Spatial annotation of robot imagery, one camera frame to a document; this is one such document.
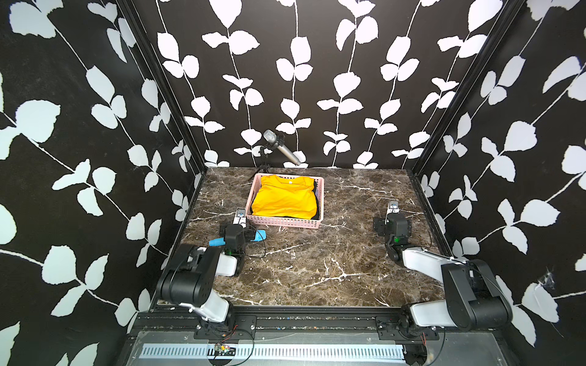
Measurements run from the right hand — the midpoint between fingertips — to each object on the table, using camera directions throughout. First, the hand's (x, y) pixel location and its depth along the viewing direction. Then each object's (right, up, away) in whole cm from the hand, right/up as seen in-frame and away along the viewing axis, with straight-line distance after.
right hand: (389, 212), depth 92 cm
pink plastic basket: (-42, -4, +3) cm, 42 cm away
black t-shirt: (-30, -1, +4) cm, 30 cm away
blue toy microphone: (-53, -10, -2) cm, 54 cm away
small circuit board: (-62, -41, -22) cm, 77 cm away
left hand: (-63, -2, +1) cm, 63 cm away
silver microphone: (-50, +33, +6) cm, 60 cm away
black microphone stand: (-55, +21, +19) cm, 61 cm away
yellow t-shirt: (-42, +6, +10) cm, 43 cm away
